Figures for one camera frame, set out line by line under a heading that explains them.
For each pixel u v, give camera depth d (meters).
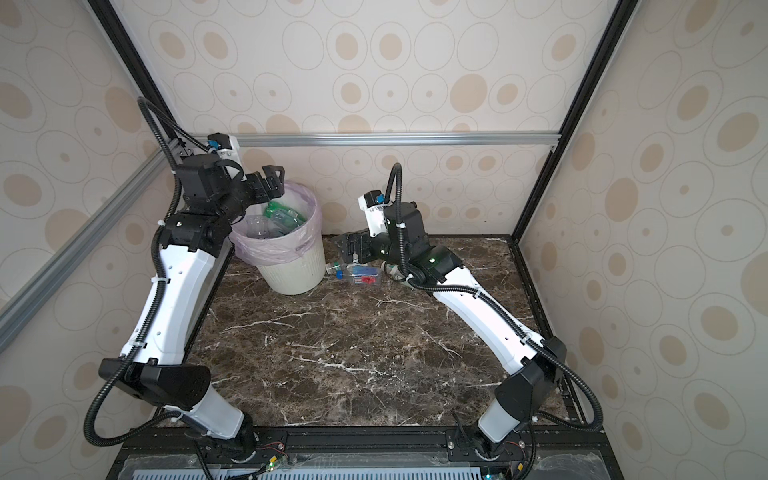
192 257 0.46
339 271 1.08
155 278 0.44
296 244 0.84
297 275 0.94
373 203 0.59
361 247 0.60
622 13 0.68
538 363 0.41
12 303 0.52
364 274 1.03
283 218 0.95
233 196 0.56
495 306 0.45
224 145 0.56
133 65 0.75
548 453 0.73
